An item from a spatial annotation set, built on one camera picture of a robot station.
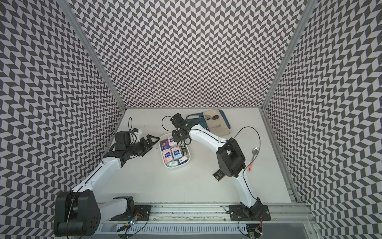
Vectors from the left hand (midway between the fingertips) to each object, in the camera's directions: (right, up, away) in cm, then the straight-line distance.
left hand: (155, 143), depth 84 cm
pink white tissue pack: (+8, -1, +7) cm, 11 cm away
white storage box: (+3, +2, +11) cm, 11 cm away
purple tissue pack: (+3, -2, +7) cm, 8 cm away
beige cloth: (+39, +9, +22) cm, 46 cm away
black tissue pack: (+36, -18, 0) cm, 40 cm away
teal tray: (+27, +12, +24) cm, 38 cm away
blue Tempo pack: (+16, -9, -1) cm, 18 cm away
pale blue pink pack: (+11, -6, +5) cm, 14 cm away
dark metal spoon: (+36, +15, +25) cm, 46 cm away
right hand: (+12, +2, +7) cm, 14 cm away
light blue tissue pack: (+10, -11, -1) cm, 15 cm away
